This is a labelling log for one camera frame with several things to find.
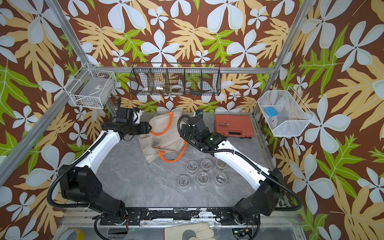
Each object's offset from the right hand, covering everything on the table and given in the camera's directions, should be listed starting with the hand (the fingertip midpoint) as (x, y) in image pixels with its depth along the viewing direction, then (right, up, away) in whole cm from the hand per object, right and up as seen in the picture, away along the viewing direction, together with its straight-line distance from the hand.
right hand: (187, 127), depth 78 cm
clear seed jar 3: (+19, -22, +8) cm, 30 cm away
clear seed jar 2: (+11, -22, +9) cm, 26 cm away
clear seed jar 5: (-2, -30, +2) cm, 30 cm away
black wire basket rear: (-8, +32, +19) cm, 38 cm away
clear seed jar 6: (+18, -28, +3) cm, 34 cm away
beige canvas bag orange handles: (-16, -7, +26) cm, 32 cm away
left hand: (-24, +1, +8) cm, 25 cm away
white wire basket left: (-56, +22, +6) cm, 61 cm away
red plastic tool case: (+38, +1, +33) cm, 50 cm away
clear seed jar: (+2, -23, +8) cm, 24 cm away
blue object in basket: (+49, +10, +8) cm, 51 cm away
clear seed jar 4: (+8, -28, +4) cm, 30 cm away
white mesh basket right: (+56, +6, 0) cm, 56 cm away
